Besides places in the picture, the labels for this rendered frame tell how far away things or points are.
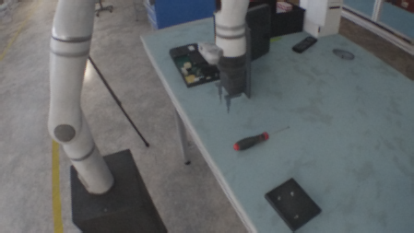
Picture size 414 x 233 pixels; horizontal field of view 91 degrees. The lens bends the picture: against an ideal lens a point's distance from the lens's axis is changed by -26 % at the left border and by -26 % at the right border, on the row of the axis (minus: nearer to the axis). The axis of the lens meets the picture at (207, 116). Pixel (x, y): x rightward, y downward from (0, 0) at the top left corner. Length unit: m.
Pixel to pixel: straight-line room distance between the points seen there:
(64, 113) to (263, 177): 0.48
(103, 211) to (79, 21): 0.54
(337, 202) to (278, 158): 0.19
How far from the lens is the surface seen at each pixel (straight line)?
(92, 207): 0.84
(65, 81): 0.57
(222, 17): 0.60
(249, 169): 0.64
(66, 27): 0.53
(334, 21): 1.34
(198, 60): 0.98
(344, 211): 0.62
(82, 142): 0.72
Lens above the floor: 1.51
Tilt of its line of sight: 42 degrees down
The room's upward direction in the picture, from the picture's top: 5 degrees counter-clockwise
